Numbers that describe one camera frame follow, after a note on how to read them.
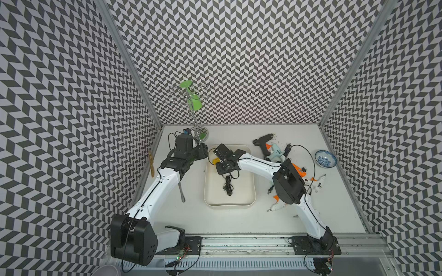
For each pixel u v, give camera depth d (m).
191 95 0.91
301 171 0.94
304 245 0.72
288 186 0.57
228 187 0.88
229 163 0.71
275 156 1.00
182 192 0.89
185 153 0.60
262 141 1.06
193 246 0.73
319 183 0.89
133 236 0.38
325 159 0.99
